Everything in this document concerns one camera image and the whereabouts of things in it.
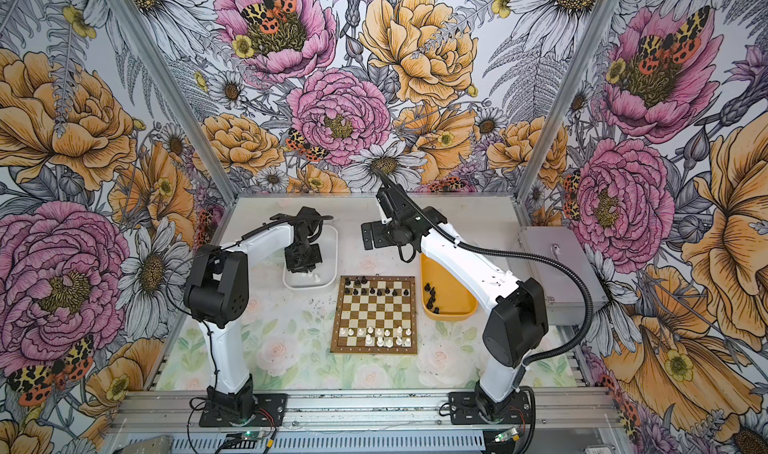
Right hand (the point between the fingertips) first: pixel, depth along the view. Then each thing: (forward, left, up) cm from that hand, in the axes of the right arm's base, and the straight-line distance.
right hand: (382, 242), depth 82 cm
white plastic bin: (+2, +20, -20) cm, 28 cm away
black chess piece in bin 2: (-5, -15, -20) cm, 25 cm away
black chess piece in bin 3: (-8, -14, -20) cm, 26 cm away
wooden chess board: (-12, +3, -19) cm, 23 cm away
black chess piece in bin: (-4, -13, -19) cm, 23 cm away
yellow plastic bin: (-7, -18, -19) cm, 27 cm away
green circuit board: (-40, +32, -20) cm, 55 cm away
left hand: (+1, +24, -17) cm, 29 cm away
